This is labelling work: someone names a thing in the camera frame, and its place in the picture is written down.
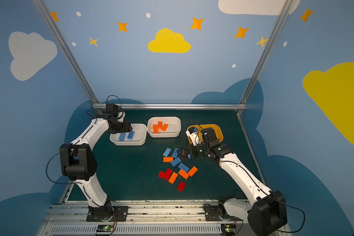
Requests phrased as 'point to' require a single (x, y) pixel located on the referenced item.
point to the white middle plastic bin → (173, 130)
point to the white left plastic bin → (139, 137)
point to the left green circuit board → (104, 228)
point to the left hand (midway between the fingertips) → (127, 127)
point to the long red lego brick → (167, 173)
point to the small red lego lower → (161, 174)
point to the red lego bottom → (181, 186)
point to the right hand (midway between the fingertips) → (187, 147)
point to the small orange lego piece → (160, 124)
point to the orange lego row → (167, 159)
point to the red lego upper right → (183, 153)
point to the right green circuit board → (228, 229)
